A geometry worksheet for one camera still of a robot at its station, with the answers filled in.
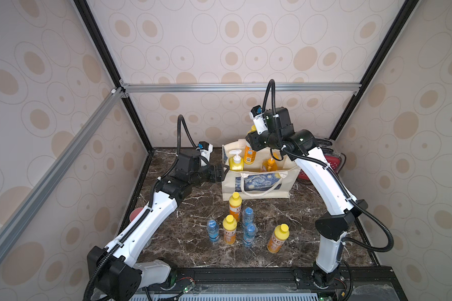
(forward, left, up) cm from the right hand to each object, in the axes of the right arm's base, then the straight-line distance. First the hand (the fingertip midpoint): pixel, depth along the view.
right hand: (261, 132), depth 74 cm
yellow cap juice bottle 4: (-34, -7, -19) cm, 39 cm away
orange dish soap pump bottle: (-2, -6, -18) cm, 19 cm away
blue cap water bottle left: (-31, +18, -25) cm, 44 cm away
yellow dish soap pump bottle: (-3, +10, -16) cm, 19 cm away
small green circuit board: (-50, +27, -35) cm, 67 cm away
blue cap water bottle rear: (-25, +4, -24) cm, 35 cm away
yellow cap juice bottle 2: (-31, +11, -18) cm, 38 cm away
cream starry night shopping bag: (-7, -1, -19) cm, 20 cm away
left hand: (-12, +13, -7) cm, 19 cm away
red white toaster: (+6, -39, -21) cm, 45 cm away
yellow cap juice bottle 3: (-3, +4, -10) cm, 11 cm away
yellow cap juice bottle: (-22, +9, -20) cm, 31 cm away
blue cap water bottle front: (-32, +4, -25) cm, 41 cm away
